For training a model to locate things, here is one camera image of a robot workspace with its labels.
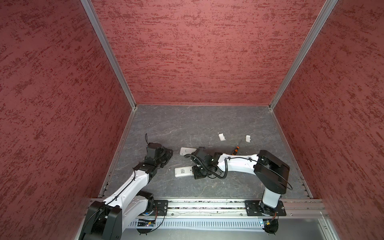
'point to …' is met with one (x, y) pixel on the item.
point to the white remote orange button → (187, 150)
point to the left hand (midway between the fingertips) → (173, 154)
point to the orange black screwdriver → (236, 149)
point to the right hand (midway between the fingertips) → (194, 179)
